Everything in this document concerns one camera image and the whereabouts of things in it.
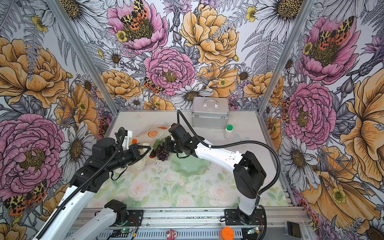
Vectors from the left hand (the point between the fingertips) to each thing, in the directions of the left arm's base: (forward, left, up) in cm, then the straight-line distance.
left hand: (150, 153), depth 69 cm
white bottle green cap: (+26, -42, -21) cm, 54 cm away
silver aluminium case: (+39, -31, -14) cm, 52 cm away
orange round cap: (-29, -32, -15) cm, 46 cm away
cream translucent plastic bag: (-3, +3, -6) cm, 7 cm away
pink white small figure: (-28, -9, -21) cm, 37 cm away
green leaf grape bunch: (+8, -1, -8) cm, 11 cm away
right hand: (+6, -4, -9) cm, 12 cm away
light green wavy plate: (+6, -17, -26) cm, 31 cm away
